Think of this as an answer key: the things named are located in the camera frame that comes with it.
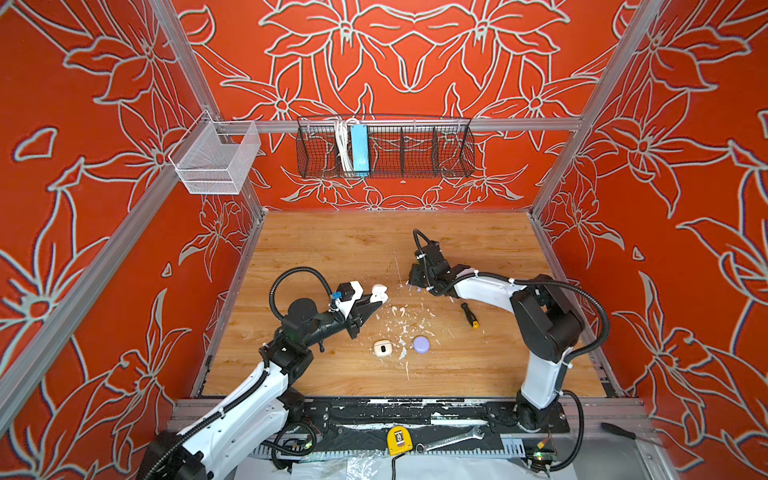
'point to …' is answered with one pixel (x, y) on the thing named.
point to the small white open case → (383, 348)
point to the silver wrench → (475, 434)
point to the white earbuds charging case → (379, 293)
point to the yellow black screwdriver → (470, 316)
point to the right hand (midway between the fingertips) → (410, 272)
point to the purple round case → (421, 344)
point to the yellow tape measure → (399, 440)
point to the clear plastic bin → (216, 156)
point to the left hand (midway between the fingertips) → (377, 298)
